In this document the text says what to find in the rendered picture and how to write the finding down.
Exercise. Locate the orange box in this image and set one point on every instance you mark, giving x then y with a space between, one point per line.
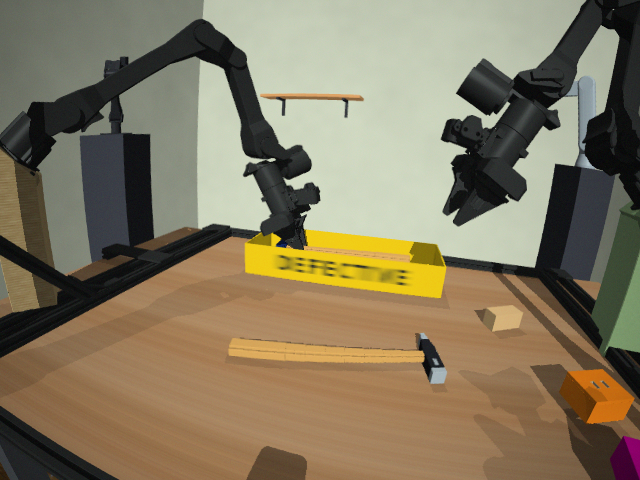
595 396

